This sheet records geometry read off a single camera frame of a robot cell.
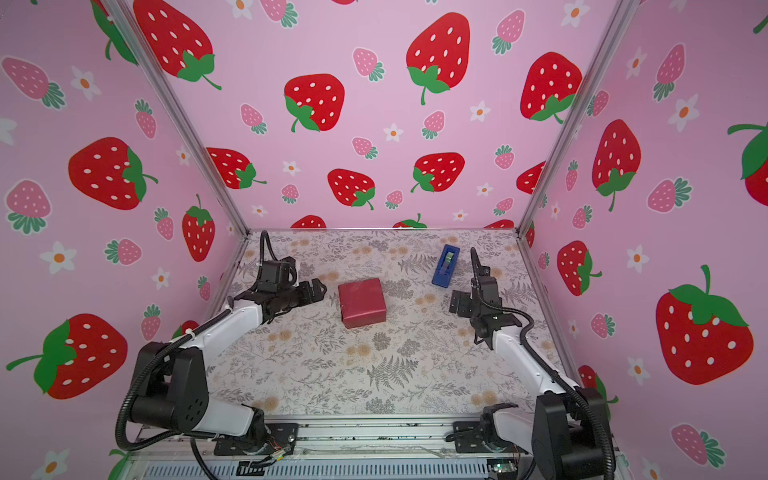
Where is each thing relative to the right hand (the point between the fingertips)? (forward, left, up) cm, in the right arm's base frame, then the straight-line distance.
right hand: (469, 296), depth 88 cm
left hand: (-3, +47, 0) cm, 47 cm away
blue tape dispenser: (+17, +7, -6) cm, 19 cm away
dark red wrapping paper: (-4, +33, -4) cm, 33 cm away
